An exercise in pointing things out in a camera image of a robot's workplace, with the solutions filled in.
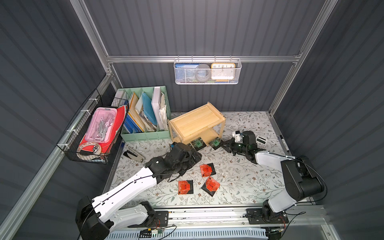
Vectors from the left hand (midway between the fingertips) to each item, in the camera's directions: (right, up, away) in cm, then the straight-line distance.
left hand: (197, 159), depth 73 cm
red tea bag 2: (+7, -10, +17) cm, 21 cm away
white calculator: (+45, +5, +29) cm, 54 cm away
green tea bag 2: (+12, +6, +18) cm, 23 cm away
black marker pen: (+64, +4, +34) cm, 72 cm away
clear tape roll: (-45, +6, -6) cm, 46 cm away
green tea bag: (+1, +5, +26) cm, 27 cm away
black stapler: (-41, -2, +23) cm, 47 cm away
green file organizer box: (-31, +23, +22) cm, 44 cm away
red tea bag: (-6, -18, +10) cm, 22 cm away
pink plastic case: (-47, +16, -1) cm, 50 cm away
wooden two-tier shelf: (+4, +18, +14) cm, 23 cm away
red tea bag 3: (+8, -18, +11) cm, 23 cm away
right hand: (+16, +6, +16) cm, 23 cm away
